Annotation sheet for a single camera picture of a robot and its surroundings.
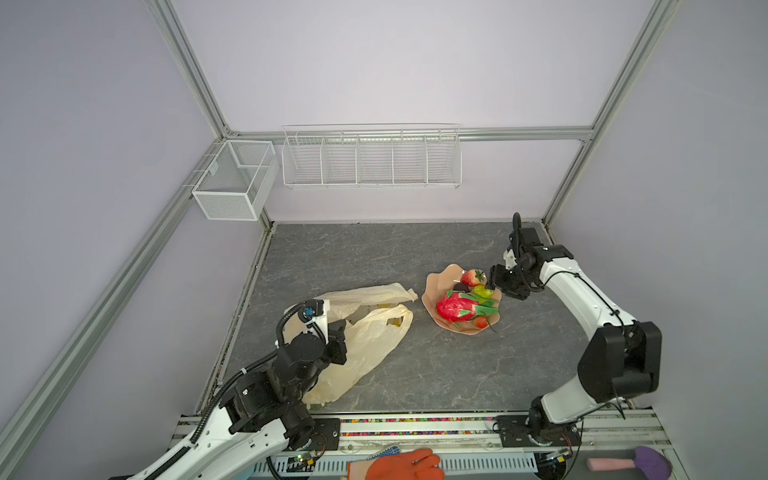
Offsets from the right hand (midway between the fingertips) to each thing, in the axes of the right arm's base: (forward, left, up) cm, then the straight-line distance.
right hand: (497, 289), depth 87 cm
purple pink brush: (-41, -29, -12) cm, 51 cm away
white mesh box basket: (+36, +84, +13) cm, 93 cm away
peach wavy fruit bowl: (+8, +15, -9) cm, 19 cm away
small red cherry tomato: (-8, +5, -5) cm, 11 cm away
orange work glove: (-41, +26, -11) cm, 50 cm away
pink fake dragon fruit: (-4, +11, -3) cm, 12 cm away
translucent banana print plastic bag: (-15, +34, +9) cm, 38 cm away
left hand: (-16, +41, +10) cm, 46 cm away
